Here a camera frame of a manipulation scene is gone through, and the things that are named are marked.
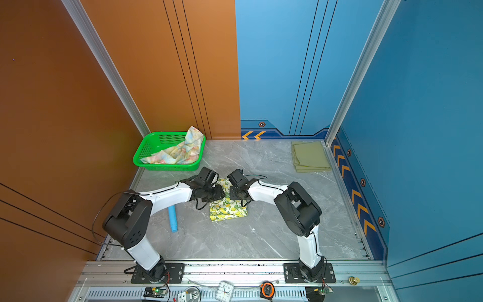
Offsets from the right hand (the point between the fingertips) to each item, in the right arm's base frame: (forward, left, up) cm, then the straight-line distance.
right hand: (235, 194), depth 96 cm
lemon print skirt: (-9, +3, +2) cm, 10 cm away
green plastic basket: (+32, +52, +6) cm, 61 cm away
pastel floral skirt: (+26, +31, +3) cm, 41 cm away
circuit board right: (-41, -33, -2) cm, 53 cm away
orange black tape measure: (-41, -14, +2) cm, 43 cm away
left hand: (-1, +5, +3) cm, 6 cm away
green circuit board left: (-41, +28, -2) cm, 50 cm away
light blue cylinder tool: (-14, +28, +2) cm, 31 cm away
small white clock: (-41, +1, +1) cm, 41 cm away
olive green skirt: (+26, -44, 0) cm, 51 cm away
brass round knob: (-37, -47, 0) cm, 60 cm away
